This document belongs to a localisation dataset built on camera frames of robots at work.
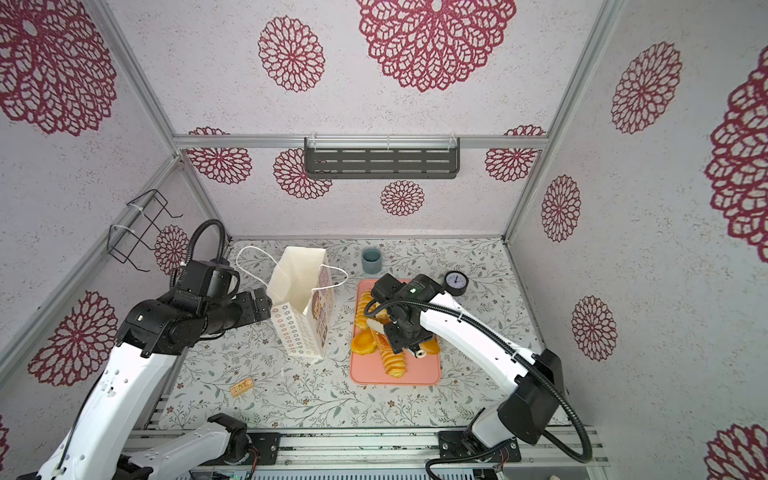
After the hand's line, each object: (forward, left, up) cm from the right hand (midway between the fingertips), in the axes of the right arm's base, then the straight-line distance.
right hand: (402, 339), depth 75 cm
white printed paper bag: (+6, +25, +10) cm, 27 cm away
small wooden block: (-8, +44, -15) cm, 47 cm away
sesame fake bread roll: (+14, +13, -14) cm, 24 cm away
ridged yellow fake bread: (-1, +2, -14) cm, 14 cm away
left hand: (0, +34, +11) cm, 36 cm away
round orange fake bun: (+5, +11, -12) cm, 17 cm away
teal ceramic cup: (+35, +11, -11) cm, 38 cm away
